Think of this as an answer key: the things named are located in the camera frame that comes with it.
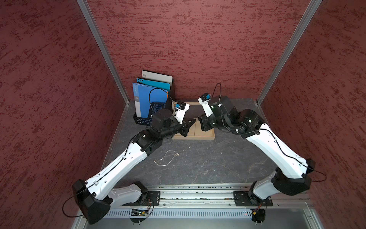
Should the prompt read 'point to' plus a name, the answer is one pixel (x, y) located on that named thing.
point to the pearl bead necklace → (177, 154)
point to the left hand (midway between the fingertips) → (193, 123)
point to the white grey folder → (157, 77)
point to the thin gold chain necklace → (194, 124)
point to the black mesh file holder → (156, 107)
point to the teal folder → (157, 84)
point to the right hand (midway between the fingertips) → (199, 122)
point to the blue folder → (144, 95)
